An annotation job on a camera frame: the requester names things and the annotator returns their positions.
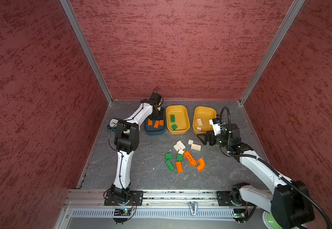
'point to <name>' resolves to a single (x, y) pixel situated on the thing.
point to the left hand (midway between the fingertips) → (160, 119)
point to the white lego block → (177, 147)
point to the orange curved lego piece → (201, 166)
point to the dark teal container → (149, 130)
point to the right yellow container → (202, 116)
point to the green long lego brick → (170, 165)
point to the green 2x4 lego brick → (172, 118)
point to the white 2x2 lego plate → (199, 128)
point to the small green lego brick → (174, 127)
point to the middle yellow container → (177, 119)
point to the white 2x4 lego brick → (181, 144)
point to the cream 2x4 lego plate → (195, 147)
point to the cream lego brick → (200, 122)
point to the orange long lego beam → (187, 155)
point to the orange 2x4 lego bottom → (179, 167)
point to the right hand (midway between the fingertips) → (201, 136)
